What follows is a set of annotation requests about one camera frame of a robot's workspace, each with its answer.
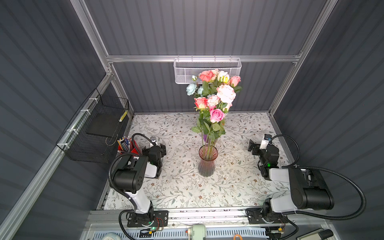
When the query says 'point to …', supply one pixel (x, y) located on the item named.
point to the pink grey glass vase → (206, 167)
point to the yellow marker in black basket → (123, 116)
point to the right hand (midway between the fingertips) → (260, 141)
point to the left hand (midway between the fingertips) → (152, 146)
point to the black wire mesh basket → (89, 137)
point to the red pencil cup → (127, 145)
